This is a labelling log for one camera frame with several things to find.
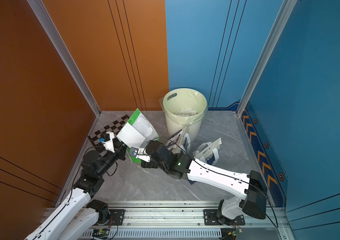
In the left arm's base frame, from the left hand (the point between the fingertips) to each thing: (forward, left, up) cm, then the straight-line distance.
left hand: (128, 138), depth 73 cm
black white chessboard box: (+24, +21, -22) cm, 39 cm away
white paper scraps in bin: (+32, -30, -14) cm, 47 cm away
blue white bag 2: (-6, -39, -3) cm, 39 cm away
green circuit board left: (-37, +12, -28) cm, 48 cm away
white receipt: (0, -1, +1) cm, 2 cm away
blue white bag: (+3, -23, -9) cm, 25 cm away
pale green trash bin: (+34, -29, -10) cm, 46 cm away
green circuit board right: (-36, -52, -26) cm, 68 cm away
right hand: (-5, -10, 0) cm, 11 cm away
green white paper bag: (+9, -5, 0) cm, 10 cm away
